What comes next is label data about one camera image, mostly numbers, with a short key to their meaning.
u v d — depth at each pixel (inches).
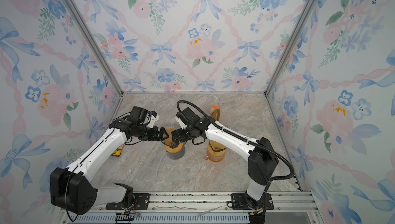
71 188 15.4
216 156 31.1
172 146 31.1
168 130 31.5
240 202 28.7
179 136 27.4
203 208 28.9
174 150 31.5
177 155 33.2
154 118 29.8
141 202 28.9
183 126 28.1
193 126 26.8
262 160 17.3
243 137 19.0
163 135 28.5
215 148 31.9
